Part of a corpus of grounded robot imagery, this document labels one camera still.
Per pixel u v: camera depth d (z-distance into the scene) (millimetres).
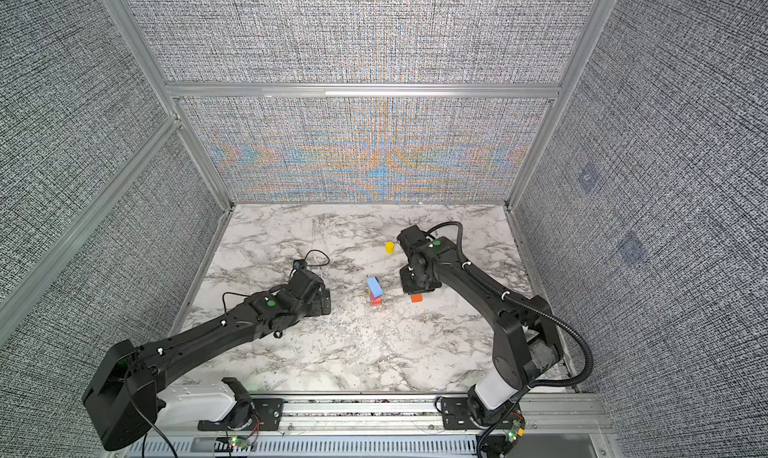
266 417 733
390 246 1054
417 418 736
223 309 529
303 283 628
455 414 732
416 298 832
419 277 706
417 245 666
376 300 899
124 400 395
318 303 748
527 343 447
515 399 586
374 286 875
